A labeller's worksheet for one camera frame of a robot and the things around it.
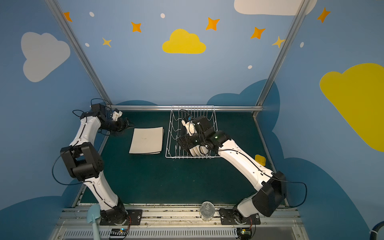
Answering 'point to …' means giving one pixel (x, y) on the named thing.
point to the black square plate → (185, 142)
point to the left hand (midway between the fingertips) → (128, 128)
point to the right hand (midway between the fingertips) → (185, 137)
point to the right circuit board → (244, 233)
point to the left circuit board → (118, 232)
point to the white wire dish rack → (176, 129)
